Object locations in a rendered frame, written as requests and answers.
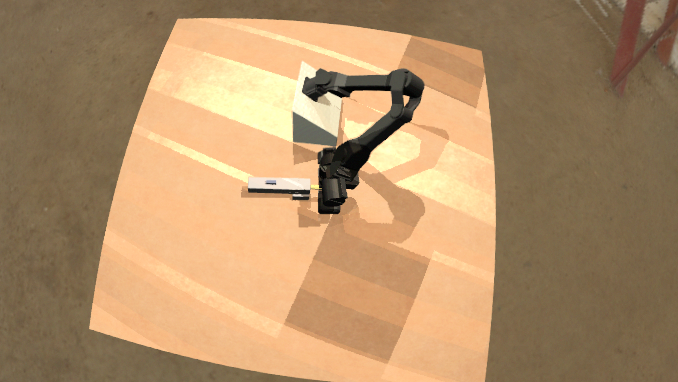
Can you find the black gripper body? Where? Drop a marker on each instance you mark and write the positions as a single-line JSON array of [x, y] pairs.
[[321, 208]]

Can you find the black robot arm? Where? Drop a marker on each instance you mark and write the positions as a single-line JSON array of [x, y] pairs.
[[354, 153]]

